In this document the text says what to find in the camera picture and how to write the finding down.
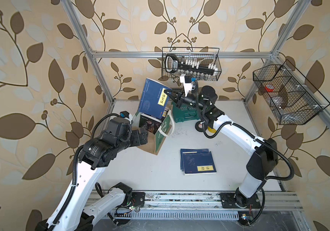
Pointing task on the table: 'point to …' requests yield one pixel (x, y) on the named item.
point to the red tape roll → (269, 88)
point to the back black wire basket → (200, 63)
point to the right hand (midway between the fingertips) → (165, 90)
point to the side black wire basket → (290, 97)
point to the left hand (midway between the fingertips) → (138, 132)
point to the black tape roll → (200, 129)
